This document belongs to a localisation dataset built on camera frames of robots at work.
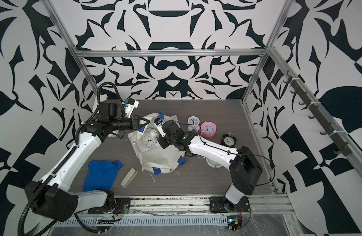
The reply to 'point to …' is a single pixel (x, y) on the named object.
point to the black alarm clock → (228, 140)
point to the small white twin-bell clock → (192, 120)
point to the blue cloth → (101, 175)
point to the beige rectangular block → (129, 177)
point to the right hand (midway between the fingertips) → (159, 133)
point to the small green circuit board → (234, 222)
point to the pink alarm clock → (208, 129)
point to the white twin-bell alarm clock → (148, 139)
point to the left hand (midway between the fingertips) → (147, 119)
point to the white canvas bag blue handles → (157, 160)
